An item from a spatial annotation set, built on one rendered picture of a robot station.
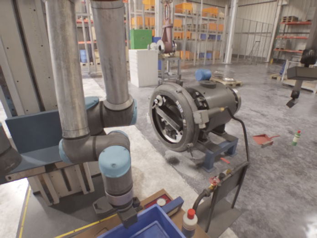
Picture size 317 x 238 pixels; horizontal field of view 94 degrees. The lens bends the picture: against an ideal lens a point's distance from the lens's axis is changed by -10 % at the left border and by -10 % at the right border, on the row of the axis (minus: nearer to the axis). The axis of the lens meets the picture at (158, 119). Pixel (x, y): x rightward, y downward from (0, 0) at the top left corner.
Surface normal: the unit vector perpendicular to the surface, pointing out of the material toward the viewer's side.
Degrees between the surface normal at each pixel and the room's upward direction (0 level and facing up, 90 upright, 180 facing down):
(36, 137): 90
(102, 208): 0
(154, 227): 0
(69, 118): 78
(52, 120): 90
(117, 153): 5
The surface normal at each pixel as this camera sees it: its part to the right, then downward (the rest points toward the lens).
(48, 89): 0.46, 0.38
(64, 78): 0.21, 0.22
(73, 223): 0.00, -0.90
